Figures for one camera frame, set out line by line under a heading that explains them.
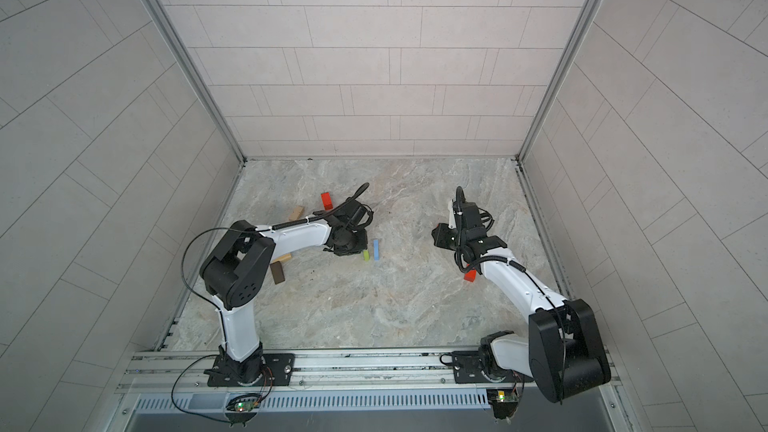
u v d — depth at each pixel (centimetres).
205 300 50
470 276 86
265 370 69
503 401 68
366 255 89
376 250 90
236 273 49
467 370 71
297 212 99
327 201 102
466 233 65
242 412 64
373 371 72
